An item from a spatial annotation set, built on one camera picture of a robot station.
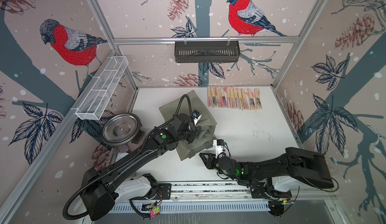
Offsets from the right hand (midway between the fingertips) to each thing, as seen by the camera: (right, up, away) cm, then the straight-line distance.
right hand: (199, 154), depth 77 cm
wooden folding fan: (+40, +29, +35) cm, 61 cm away
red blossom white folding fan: (+21, +35, +41) cm, 58 cm away
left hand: (-1, +15, -1) cm, 15 cm away
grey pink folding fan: (+29, +31, +37) cm, 56 cm away
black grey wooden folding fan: (+12, +30, +37) cm, 50 cm away
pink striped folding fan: (+26, +30, +37) cm, 54 cm away
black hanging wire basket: (0, +62, +29) cm, 69 cm away
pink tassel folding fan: (+37, +28, +36) cm, 59 cm away
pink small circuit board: (-20, -22, -11) cm, 32 cm away
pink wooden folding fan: (+8, +31, +37) cm, 49 cm away
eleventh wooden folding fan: (+45, +29, +37) cm, 65 cm away
